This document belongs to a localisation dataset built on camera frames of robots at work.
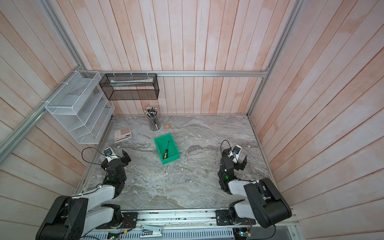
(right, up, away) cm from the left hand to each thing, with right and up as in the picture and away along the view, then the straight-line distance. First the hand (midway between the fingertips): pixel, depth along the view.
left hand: (118, 155), depth 87 cm
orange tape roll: (+25, +17, +27) cm, 40 cm away
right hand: (+72, +2, -1) cm, 72 cm away
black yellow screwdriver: (+27, 0, +9) cm, 29 cm away
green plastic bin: (+23, +5, +16) cm, 28 cm away
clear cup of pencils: (+17, +27, +11) cm, 33 cm away
